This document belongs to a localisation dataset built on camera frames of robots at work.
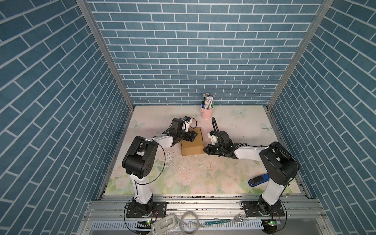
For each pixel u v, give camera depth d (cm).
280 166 48
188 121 88
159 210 74
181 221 69
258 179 77
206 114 109
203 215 73
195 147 91
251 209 74
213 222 69
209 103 105
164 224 68
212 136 86
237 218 71
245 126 112
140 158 51
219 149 81
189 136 87
